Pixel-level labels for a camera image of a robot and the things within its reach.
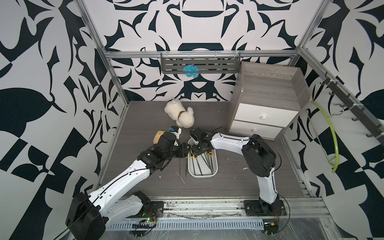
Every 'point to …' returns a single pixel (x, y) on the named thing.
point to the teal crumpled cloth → (191, 68)
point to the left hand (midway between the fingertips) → (186, 143)
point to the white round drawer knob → (264, 117)
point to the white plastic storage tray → (202, 166)
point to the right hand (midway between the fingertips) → (196, 147)
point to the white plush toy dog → (176, 110)
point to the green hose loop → (335, 134)
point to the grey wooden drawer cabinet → (266, 98)
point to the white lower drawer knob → (255, 130)
